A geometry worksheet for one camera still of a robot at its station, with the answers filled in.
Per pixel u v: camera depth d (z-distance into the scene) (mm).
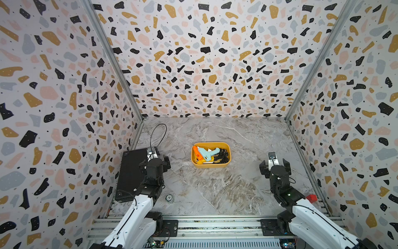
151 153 679
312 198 778
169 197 796
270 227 732
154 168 603
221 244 780
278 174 614
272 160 688
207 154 920
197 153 923
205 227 757
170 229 733
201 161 923
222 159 955
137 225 485
